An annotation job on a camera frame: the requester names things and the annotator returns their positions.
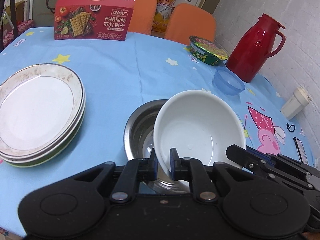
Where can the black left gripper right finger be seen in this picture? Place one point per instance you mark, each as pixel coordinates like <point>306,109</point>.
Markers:
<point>193,171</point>

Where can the stainless steel bowl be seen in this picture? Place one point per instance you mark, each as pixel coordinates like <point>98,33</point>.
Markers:
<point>138,143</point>

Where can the orange chair left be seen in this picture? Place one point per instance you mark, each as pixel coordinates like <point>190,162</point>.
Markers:
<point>142,16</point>

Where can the orange chair right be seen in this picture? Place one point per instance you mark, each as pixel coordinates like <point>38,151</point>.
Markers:
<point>188,20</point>

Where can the blue translucent plastic bowl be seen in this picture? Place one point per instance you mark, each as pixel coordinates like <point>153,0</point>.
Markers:
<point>228,82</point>

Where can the green instant noodle cup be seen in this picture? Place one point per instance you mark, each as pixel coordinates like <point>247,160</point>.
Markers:
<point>206,51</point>

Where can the red cracker box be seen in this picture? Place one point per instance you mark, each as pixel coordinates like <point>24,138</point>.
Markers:
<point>92,19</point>

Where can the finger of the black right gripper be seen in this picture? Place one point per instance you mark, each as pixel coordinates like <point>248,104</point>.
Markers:
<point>245,157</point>

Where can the white gold-rimmed plate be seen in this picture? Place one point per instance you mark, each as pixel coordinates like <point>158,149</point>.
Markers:
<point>41,105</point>

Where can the red thermos jug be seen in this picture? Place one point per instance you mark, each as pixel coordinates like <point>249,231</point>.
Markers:
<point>262,41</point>

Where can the yellow snack bag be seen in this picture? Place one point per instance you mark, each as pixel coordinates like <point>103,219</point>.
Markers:
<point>162,15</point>

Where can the white ribbed bowl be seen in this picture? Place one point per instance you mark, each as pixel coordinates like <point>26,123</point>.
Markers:
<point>198,125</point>

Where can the orange chair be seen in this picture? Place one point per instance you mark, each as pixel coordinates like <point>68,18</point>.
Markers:
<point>142,16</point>
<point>188,20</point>

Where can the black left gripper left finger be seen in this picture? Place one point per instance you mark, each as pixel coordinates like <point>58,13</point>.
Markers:
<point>131,175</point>

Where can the white floral plate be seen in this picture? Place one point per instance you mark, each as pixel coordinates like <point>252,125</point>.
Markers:
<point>52,151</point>

